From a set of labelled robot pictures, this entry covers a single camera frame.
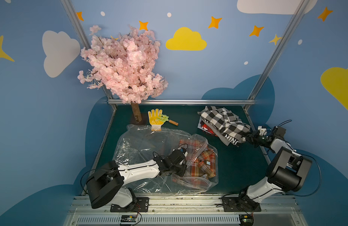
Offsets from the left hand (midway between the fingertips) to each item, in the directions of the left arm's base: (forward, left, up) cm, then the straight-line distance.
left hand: (186, 167), depth 83 cm
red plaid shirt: (+28, -15, +2) cm, 32 cm away
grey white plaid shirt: (+25, -26, +10) cm, 38 cm away
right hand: (+21, -39, +6) cm, 45 cm away
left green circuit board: (-26, +30, -6) cm, 40 cm away
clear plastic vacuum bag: (+16, +32, -1) cm, 36 cm away
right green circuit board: (-25, -32, -8) cm, 41 cm away
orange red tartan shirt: (+6, -10, -3) cm, 12 cm away
